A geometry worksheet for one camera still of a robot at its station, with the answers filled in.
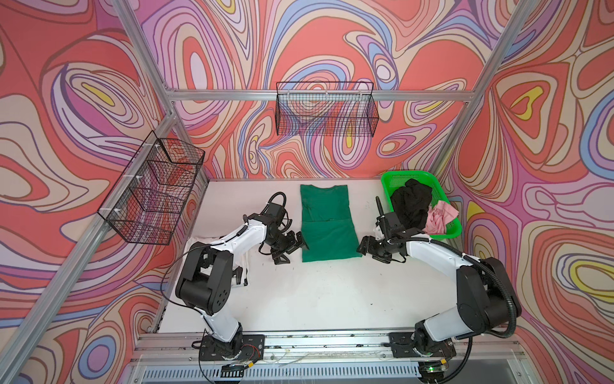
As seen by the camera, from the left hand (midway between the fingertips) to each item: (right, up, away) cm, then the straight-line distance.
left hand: (305, 252), depth 87 cm
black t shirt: (+45, +18, +13) cm, 50 cm away
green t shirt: (+9, +9, +13) cm, 18 cm away
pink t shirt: (+56, +12, +14) cm, 59 cm away
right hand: (+24, -3, +3) cm, 24 cm away
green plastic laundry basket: (+41, +28, +25) cm, 56 cm away
